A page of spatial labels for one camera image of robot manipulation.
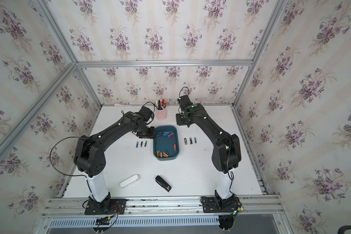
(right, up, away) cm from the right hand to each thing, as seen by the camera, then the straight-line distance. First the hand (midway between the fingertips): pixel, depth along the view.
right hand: (181, 121), depth 89 cm
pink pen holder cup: (-15, +5, +16) cm, 22 cm away
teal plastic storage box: (-11, -15, +11) cm, 21 cm away
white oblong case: (-29, -33, -11) cm, 45 cm away
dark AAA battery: (-27, -15, +8) cm, 32 cm away
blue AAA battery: (+10, -14, +9) cm, 19 cm away
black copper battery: (+7, -14, +9) cm, 18 cm away
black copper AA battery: (+3, -14, +9) cm, 17 cm away
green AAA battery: (-25, -15, +8) cm, 30 cm away
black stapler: (-11, -34, -11) cm, 37 cm away
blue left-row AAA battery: (-30, -16, +8) cm, 35 cm away
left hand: (-17, -10, 0) cm, 20 cm away
